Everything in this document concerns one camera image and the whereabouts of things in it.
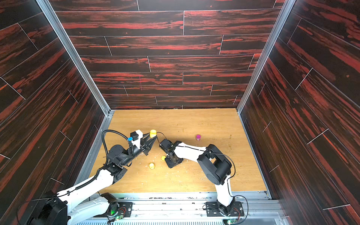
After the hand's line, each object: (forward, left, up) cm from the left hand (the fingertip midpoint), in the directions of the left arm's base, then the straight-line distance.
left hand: (154, 135), depth 71 cm
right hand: (-1, -10, -29) cm, 31 cm away
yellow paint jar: (-6, +4, -26) cm, 27 cm away
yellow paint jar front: (0, 0, +3) cm, 3 cm away
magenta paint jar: (+17, -26, -26) cm, 41 cm away
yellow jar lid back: (+1, -2, -27) cm, 27 cm away
